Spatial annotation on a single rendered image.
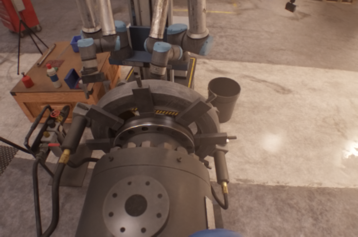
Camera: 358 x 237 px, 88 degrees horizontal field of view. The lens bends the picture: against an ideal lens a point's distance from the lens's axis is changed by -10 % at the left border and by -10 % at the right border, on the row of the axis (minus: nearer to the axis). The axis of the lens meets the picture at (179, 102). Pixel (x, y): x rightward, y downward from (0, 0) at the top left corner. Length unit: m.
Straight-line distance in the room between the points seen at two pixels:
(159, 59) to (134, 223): 0.77
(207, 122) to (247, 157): 0.92
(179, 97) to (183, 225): 0.54
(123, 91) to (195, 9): 0.65
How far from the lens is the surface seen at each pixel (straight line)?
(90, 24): 1.62
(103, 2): 1.38
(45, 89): 2.14
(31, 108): 2.41
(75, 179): 1.95
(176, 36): 1.51
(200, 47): 1.43
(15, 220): 2.05
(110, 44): 1.38
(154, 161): 0.82
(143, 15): 1.78
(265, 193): 1.84
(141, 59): 1.70
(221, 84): 2.16
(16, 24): 4.77
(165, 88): 0.97
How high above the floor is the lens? 1.59
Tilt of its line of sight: 43 degrees down
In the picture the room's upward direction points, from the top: straight up
